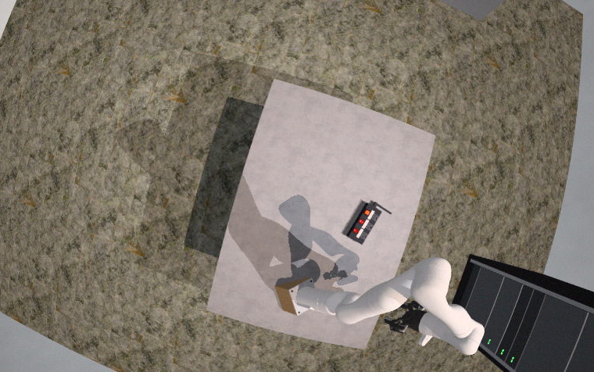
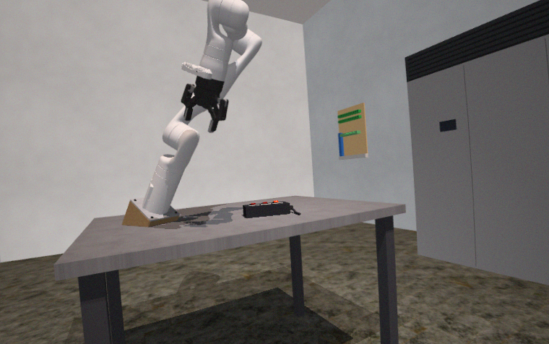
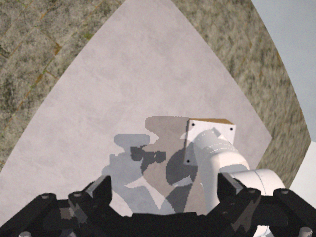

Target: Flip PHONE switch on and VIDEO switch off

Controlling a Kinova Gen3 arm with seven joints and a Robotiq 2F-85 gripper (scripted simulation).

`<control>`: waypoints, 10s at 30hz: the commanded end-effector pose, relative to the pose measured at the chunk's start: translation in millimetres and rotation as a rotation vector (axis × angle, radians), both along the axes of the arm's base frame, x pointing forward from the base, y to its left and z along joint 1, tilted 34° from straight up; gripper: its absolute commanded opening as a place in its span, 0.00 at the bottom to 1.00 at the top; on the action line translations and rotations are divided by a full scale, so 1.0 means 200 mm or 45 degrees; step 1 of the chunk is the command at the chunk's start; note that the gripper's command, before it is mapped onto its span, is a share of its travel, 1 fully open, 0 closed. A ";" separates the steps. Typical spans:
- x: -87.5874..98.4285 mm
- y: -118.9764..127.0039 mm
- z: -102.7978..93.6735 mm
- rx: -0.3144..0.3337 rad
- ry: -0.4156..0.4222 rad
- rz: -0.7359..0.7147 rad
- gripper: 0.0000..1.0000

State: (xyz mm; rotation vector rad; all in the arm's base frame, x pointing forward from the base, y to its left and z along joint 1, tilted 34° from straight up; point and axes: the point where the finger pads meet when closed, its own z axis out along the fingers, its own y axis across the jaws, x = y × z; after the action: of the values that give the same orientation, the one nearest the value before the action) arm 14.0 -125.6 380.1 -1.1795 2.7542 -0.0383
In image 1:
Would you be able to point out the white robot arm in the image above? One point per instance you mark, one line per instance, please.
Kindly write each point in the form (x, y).
(428, 288)

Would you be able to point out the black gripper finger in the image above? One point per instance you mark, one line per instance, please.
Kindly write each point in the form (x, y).
(396, 326)
(411, 306)

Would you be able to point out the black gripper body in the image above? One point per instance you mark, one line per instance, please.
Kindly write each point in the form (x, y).
(414, 322)

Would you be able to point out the dark grey power strip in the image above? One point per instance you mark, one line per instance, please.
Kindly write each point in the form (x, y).
(365, 222)

